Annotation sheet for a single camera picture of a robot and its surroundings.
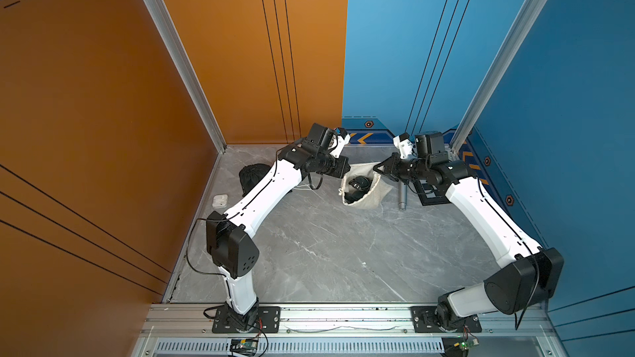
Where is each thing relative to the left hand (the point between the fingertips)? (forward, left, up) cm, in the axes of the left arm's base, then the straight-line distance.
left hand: (349, 163), depth 80 cm
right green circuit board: (-46, -33, -26) cm, 62 cm away
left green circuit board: (-47, +31, -28) cm, 63 cm away
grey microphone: (+4, -24, -24) cm, 34 cm away
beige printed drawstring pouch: (-4, -11, -8) cm, 14 cm away
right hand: (-3, -8, +2) cm, 9 cm away
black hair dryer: (-6, -4, -4) cm, 8 cm away
